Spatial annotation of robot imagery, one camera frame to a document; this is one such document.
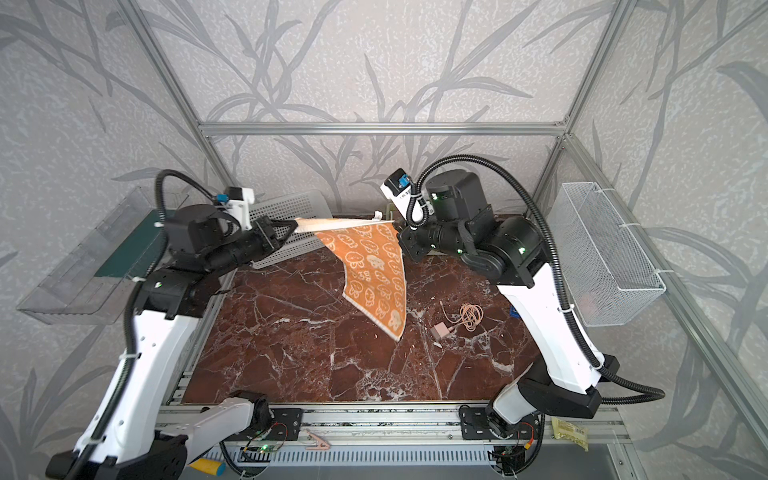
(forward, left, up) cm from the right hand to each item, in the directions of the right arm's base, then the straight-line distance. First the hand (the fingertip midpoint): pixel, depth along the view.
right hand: (400, 212), depth 58 cm
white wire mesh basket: (-8, -43, -10) cm, 45 cm away
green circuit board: (-35, +32, -44) cm, 65 cm away
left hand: (+3, +21, -4) cm, 22 cm away
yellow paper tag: (-31, -40, -44) cm, 67 cm away
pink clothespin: (-34, +19, -44) cm, 59 cm away
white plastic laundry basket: (+44, +40, -41) cm, 72 cm away
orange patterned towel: (+2, +7, -17) cm, 18 cm away
